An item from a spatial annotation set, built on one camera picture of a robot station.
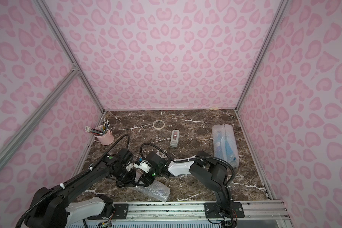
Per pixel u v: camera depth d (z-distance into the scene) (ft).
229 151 2.91
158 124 3.62
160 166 2.26
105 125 2.96
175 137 3.23
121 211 2.40
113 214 2.35
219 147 2.97
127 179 2.30
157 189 2.43
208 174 1.56
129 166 2.39
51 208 1.28
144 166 2.51
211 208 2.41
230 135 3.19
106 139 3.19
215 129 3.29
